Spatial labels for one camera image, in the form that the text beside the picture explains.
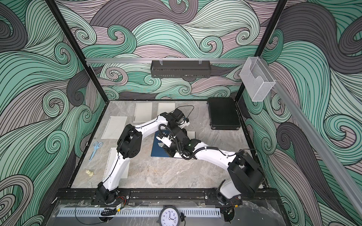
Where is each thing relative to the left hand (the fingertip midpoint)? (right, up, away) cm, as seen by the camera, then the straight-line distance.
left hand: (185, 136), depth 93 cm
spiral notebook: (-16, +20, +22) cm, 34 cm away
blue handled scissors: (-60, -6, 0) cm, 60 cm away
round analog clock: (-9, -33, -27) cm, 44 cm away
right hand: (-15, -4, -12) cm, 19 cm away
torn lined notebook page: (-53, +5, +12) cm, 55 cm away
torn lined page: (-48, -13, -4) cm, 50 cm away
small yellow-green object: (-56, -19, -13) cm, 60 cm away
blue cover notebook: (-18, -9, -4) cm, 21 cm away
